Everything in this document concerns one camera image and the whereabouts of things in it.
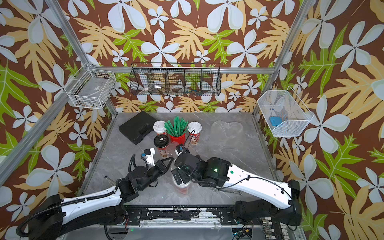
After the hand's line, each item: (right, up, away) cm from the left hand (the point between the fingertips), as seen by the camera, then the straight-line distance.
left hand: (174, 157), depth 73 cm
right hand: (+3, -4, -6) cm, 8 cm away
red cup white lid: (-11, +14, +15) cm, 24 cm away
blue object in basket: (+54, +19, +6) cm, 58 cm away
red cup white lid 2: (+10, +14, +15) cm, 23 cm away
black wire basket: (+4, +45, +18) cm, 49 cm away
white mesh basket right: (+62, +23, +10) cm, 67 cm away
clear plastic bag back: (+32, +9, +29) cm, 44 cm away
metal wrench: (+31, -21, +10) cm, 39 cm away
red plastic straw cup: (+2, +7, +18) cm, 19 cm away
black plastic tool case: (-30, +15, +32) cm, 46 cm away
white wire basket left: (-52, +39, +15) cm, 66 cm away
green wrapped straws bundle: (0, +14, +18) cm, 23 cm away
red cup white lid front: (+5, -14, -4) cm, 15 cm away
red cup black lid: (-9, +7, +9) cm, 14 cm away
